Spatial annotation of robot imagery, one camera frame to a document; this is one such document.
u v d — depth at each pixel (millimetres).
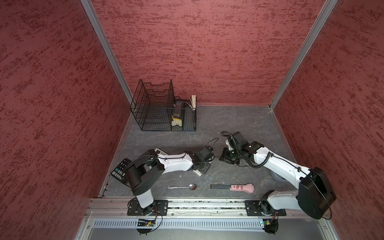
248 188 793
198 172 831
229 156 734
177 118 1051
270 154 509
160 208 742
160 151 929
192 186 797
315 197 418
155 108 1180
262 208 644
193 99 969
